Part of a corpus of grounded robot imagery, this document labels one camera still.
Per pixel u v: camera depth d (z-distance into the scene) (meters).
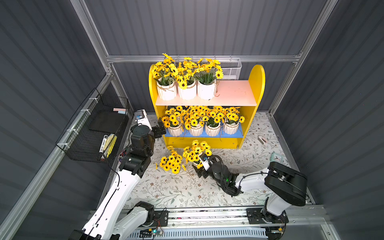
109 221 0.39
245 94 0.74
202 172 0.74
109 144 0.62
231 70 0.83
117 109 0.84
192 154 0.76
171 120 0.76
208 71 0.65
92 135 0.74
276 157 0.93
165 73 0.64
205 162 0.71
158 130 0.62
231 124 0.86
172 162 0.78
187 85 0.64
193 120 0.77
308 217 0.75
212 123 0.86
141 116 0.57
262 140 1.02
